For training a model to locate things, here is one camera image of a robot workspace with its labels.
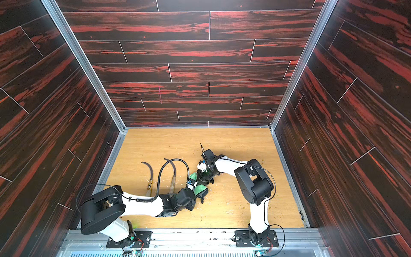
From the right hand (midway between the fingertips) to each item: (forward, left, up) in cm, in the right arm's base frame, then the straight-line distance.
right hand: (199, 183), depth 93 cm
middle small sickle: (0, +16, 0) cm, 16 cm away
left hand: (-9, +1, 0) cm, 9 cm away
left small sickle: (-5, +28, +2) cm, 29 cm away
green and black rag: (-7, -1, +7) cm, 10 cm away
